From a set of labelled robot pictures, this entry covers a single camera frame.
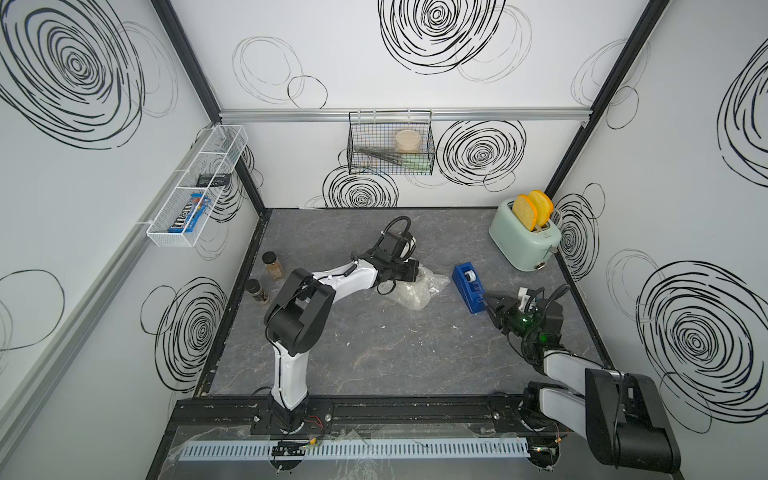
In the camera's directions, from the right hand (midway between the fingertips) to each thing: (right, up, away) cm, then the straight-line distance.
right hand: (486, 299), depth 85 cm
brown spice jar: (-65, +9, +9) cm, 67 cm away
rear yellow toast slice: (+20, +27, +6) cm, 34 cm away
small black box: (-74, +33, -7) cm, 81 cm away
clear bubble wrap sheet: (-21, +1, +1) cm, 21 cm away
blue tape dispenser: (-6, +6, +9) cm, 12 cm away
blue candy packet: (-77, +23, -16) cm, 82 cm away
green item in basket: (-19, +43, +11) cm, 48 cm away
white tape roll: (-3, +6, +7) cm, 9 cm away
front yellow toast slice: (+14, +26, +6) cm, 30 cm away
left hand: (-19, +7, +8) cm, 22 cm away
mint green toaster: (+13, +15, +7) cm, 21 cm away
